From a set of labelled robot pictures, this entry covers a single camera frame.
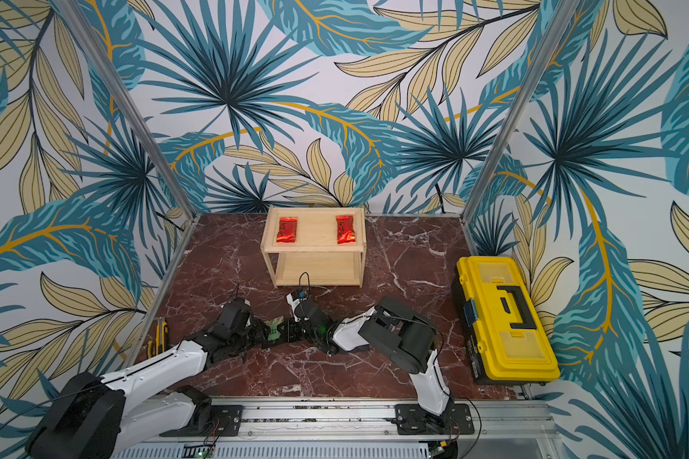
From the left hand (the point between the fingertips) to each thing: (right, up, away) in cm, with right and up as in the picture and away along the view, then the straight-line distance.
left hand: (267, 334), depth 87 cm
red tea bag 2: (+24, +32, -2) cm, 40 cm away
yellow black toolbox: (+64, +4, -16) cm, 66 cm away
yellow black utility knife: (-31, -2, -3) cm, 31 cm away
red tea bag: (+6, +32, -2) cm, 32 cm away
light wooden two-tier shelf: (+18, +28, -2) cm, 33 cm away
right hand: (+3, +2, +1) cm, 3 cm away
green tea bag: (+1, +3, +2) cm, 3 cm away
